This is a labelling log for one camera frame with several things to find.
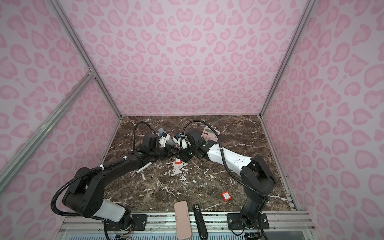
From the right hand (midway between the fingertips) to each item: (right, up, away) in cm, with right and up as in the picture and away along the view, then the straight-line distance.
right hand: (180, 151), depth 83 cm
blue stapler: (-6, +6, +1) cm, 8 cm away
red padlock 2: (+25, -23, -3) cm, 34 cm away
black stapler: (+11, -33, -14) cm, 37 cm away
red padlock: (-3, -8, +9) cm, 13 cm away
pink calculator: (+17, +9, +16) cm, 25 cm away
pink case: (+2, -33, -11) cm, 35 cm away
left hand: (0, +1, 0) cm, 1 cm away
